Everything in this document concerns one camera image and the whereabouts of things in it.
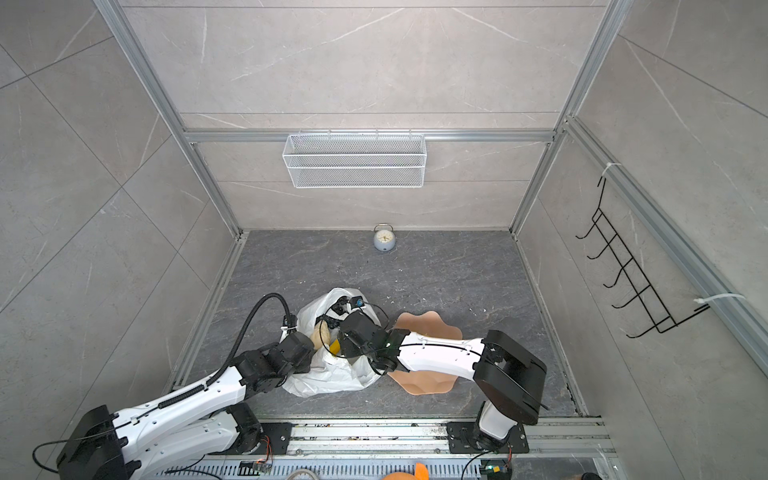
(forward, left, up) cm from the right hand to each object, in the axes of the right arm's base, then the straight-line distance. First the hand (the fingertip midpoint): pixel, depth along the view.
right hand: (345, 334), depth 83 cm
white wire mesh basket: (+54, -2, +22) cm, 58 cm away
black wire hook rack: (+10, -69, +23) cm, 74 cm away
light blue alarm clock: (+42, -11, -5) cm, 44 cm away
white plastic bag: (-12, +2, +6) cm, 14 cm away
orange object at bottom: (-32, -19, -4) cm, 37 cm away
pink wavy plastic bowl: (+5, -25, -6) cm, 26 cm away
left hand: (-2, +12, -2) cm, 12 cm away
